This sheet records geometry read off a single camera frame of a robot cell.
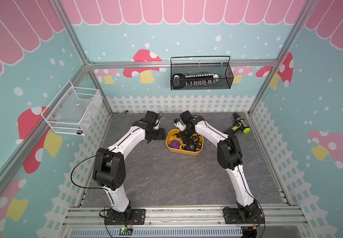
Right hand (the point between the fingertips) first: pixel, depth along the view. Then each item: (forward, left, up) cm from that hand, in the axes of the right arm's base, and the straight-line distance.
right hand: (183, 135), depth 102 cm
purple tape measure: (-6, +6, -2) cm, 8 cm away
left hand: (-7, +14, +8) cm, 18 cm away
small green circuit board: (-54, +31, -7) cm, 62 cm away
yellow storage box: (0, +8, +2) cm, 8 cm away
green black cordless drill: (+11, -42, -1) cm, 43 cm away
